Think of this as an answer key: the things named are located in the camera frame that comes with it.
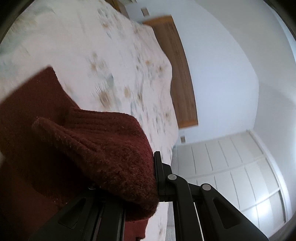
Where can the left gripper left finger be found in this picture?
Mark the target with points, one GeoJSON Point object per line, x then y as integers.
{"type": "Point", "coordinates": [91, 216]}

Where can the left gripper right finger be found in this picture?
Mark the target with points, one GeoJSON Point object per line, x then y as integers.
{"type": "Point", "coordinates": [201, 212]}

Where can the dark red knitted sweater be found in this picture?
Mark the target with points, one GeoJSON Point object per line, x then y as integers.
{"type": "Point", "coordinates": [53, 150]}

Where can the white panelled wardrobe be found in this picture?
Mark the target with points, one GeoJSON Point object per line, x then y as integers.
{"type": "Point", "coordinates": [243, 170]}

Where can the wooden bed headboard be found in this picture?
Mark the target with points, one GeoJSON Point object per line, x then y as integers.
{"type": "Point", "coordinates": [182, 92]}

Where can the floral sunflower bed duvet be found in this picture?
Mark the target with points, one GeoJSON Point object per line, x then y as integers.
{"type": "Point", "coordinates": [104, 61]}

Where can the beige wall socket plate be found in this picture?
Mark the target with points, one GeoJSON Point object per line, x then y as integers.
{"type": "Point", "coordinates": [145, 11]}

